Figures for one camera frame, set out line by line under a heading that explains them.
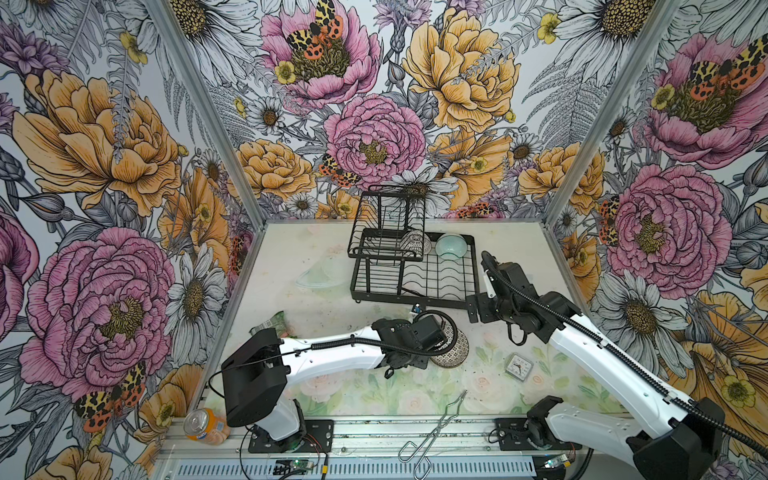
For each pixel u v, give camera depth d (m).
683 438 0.37
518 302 0.58
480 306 0.70
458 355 0.84
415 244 1.12
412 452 0.73
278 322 0.90
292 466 0.71
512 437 0.74
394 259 0.85
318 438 0.74
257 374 0.42
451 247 1.08
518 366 0.83
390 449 0.73
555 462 0.72
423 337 0.61
